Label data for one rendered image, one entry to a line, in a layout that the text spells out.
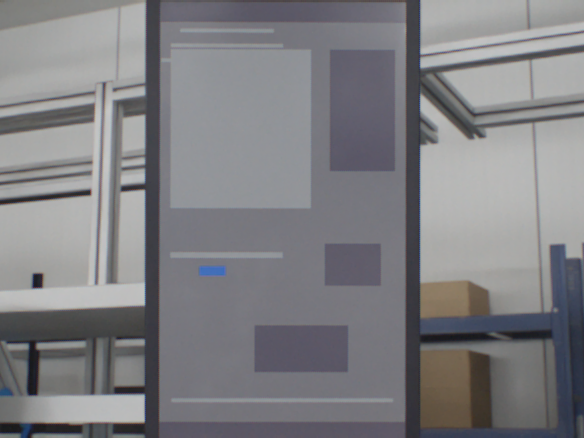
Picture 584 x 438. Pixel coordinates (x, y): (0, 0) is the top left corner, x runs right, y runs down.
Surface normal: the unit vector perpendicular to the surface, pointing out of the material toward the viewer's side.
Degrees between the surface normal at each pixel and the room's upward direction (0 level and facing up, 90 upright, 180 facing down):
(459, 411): 90
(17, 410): 90
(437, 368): 90
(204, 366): 101
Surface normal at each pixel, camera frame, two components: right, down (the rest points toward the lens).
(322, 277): 0.01, 0.00
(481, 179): -0.41, -0.18
